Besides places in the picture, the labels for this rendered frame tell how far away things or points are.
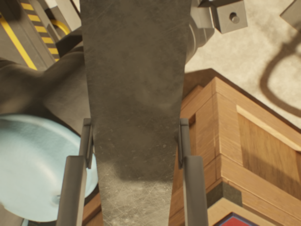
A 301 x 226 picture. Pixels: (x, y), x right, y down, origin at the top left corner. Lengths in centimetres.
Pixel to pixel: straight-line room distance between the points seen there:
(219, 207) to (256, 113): 40
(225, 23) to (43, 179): 27
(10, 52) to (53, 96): 66
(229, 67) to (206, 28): 83
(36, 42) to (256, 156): 61
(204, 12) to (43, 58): 53
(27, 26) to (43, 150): 65
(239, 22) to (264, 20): 77
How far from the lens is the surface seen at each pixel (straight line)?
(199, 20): 51
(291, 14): 127
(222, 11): 49
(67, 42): 48
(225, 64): 134
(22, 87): 35
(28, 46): 97
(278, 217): 110
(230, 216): 102
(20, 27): 96
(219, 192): 100
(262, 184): 112
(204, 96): 129
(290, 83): 140
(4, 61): 39
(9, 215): 50
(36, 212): 35
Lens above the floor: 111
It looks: 50 degrees down
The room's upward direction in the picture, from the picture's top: 174 degrees counter-clockwise
